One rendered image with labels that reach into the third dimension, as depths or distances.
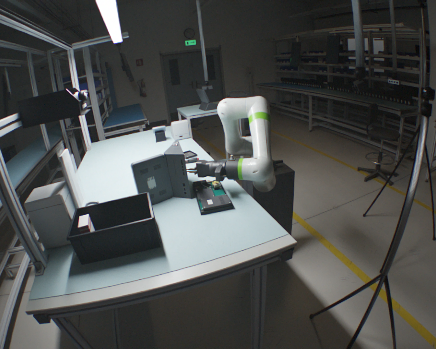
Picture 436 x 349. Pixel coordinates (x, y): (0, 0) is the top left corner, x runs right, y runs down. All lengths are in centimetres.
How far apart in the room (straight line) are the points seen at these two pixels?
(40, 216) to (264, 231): 81
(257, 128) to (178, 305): 136
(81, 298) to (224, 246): 48
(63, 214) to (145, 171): 37
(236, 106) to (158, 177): 56
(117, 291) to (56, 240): 38
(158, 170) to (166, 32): 690
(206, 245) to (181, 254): 9
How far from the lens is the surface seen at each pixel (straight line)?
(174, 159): 106
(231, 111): 136
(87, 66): 369
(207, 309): 190
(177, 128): 198
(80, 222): 93
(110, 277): 83
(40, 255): 99
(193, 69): 792
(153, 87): 765
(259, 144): 123
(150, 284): 76
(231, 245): 83
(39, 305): 88
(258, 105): 134
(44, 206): 99
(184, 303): 197
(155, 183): 109
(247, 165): 104
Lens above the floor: 154
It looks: 24 degrees down
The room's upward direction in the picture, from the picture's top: 6 degrees counter-clockwise
